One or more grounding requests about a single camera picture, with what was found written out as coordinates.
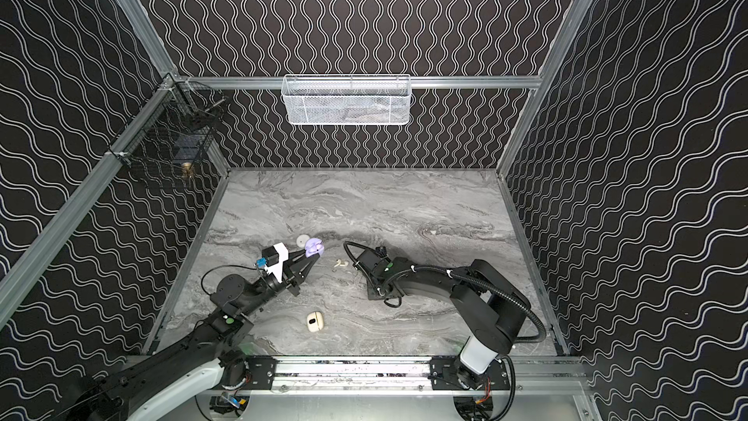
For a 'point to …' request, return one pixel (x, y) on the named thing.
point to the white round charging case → (301, 240)
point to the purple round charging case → (314, 247)
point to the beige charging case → (315, 322)
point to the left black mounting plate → (261, 369)
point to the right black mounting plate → (443, 375)
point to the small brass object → (186, 166)
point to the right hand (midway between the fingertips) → (382, 292)
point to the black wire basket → (174, 127)
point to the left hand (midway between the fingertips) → (319, 254)
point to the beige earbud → (345, 263)
